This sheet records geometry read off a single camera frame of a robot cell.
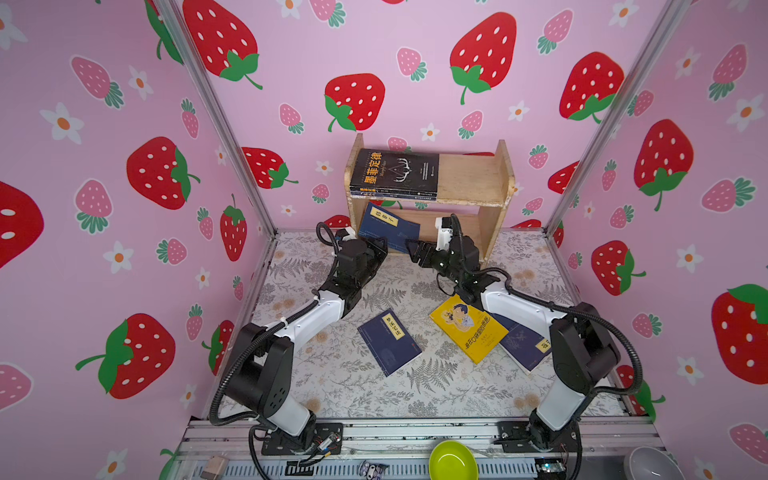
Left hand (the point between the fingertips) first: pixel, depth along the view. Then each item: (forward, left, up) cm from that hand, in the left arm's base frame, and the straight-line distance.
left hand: (390, 235), depth 83 cm
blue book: (+6, +3, -1) cm, 7 cm away
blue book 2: (-19, 0, -27) cm, 33 cm away
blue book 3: (-21, -41, -25) cm, 53 cm away
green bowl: (-50, -16, -26) cm, 58 cm away
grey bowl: (-50, -63, -27) cm, 85 cm away
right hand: (-1, -6, -2) cm, 6 cm away
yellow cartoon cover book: (-15, -26, -26) cm, 40 cm away
